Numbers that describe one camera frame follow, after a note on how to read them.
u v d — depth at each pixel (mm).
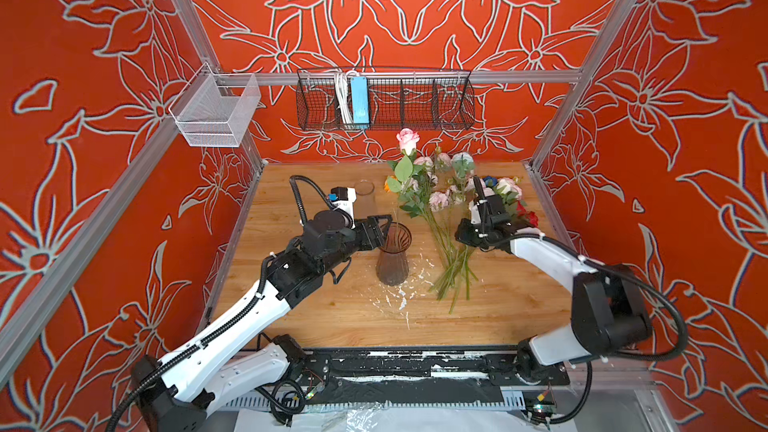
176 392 378
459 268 899
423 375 727
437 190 1083
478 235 683
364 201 895
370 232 596
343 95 892
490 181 1064
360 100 896
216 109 928
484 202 701
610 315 433
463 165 1001
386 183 711
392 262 873
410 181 753
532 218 975
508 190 976
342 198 601
